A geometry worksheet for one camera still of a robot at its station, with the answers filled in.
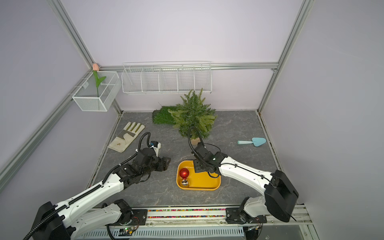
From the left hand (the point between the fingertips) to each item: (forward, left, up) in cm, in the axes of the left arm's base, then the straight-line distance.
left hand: (165, 160), depth 80 cm
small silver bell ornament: (-10, -10, -8) cm, 16 cm away
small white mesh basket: (+27, +37, +23) cm, 51 cm away
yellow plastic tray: (-8, -11, -10) cm, 17 cm away
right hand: (-2, -18, -3) cm, 19 cm away
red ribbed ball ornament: (-5, -9, -9) cm, 13 cm away
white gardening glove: (+27, +32, -12) cm, 43 cm away
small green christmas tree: (+18, -17, +15) cm, 28 cm away
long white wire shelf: (+50, -1, +19) cm, 53 cm away
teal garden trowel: (+15, -60, -12) cm, 63 cm away
